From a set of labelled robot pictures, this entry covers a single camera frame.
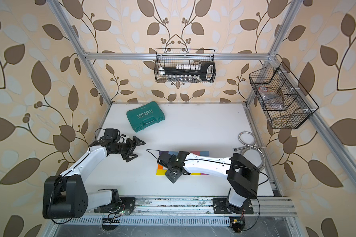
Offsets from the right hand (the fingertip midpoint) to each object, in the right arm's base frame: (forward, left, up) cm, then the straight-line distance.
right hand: (176, 171), depth 81 cm
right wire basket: (+21, -56, +30) cm, 67 cm away
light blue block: (-1, 0, +24) cm, 24 cm away
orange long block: (+4, +10, -4) cm, 11 cm away
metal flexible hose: (+14, -46, -2) cm, 48 cm away
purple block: (+5, +7, +14) cm, 17 cm away
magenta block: (-1, -15, -5) cm, 16 cm away
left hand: (+12, +21, +7) cm, 25 cm away
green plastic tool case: (+42, +23, 0) cm, 48 cm away
